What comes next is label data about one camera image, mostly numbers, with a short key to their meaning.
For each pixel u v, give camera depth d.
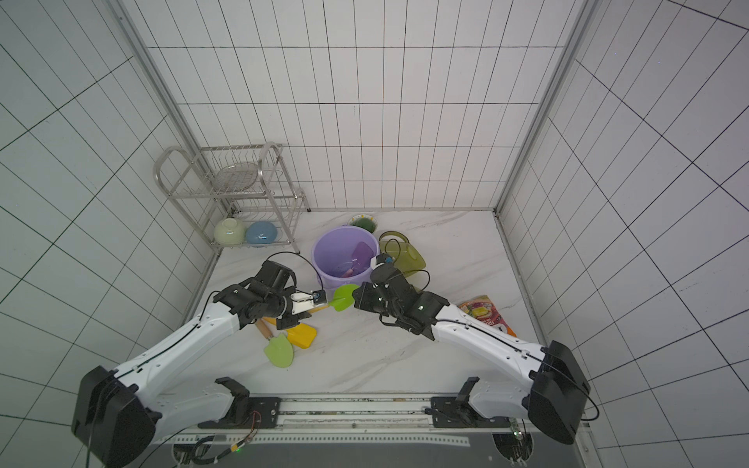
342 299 0.77
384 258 0.70
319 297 0.69
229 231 1.01
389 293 0.56
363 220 1.10
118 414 0.38
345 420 0.73
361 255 0.95
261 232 1.03
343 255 0.97
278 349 0.83
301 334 0.85
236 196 1.17
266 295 0.61
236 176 0.95
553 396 0.39
